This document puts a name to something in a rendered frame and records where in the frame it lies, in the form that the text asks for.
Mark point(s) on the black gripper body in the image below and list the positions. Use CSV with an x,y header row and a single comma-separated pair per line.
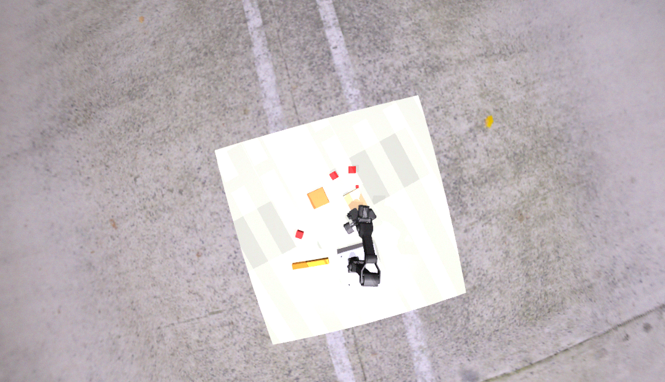
x,y
349,226

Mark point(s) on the orange flat board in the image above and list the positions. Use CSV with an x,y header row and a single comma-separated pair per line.
x,y
310,263

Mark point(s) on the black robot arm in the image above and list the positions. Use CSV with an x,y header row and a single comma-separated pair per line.
x,y
364,226

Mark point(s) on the orange square block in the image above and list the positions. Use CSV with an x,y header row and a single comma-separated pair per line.
x,y
318,198

